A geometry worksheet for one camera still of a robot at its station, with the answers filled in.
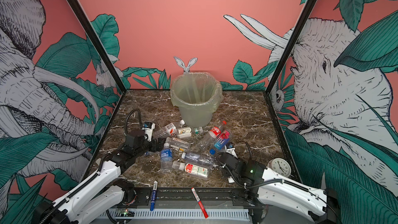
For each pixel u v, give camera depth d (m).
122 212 0.69
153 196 0.73
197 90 1.01
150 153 0.73
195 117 0.97
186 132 0.92
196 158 0.82
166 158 0.84
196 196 0.74
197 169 0.77
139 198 0.74
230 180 0.73
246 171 0.54
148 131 0.73
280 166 0.80
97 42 0.92
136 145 0.63
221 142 0.87
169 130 0.93
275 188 0.48
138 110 1.11
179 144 0.86
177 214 0.70
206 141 0.93
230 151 0.69
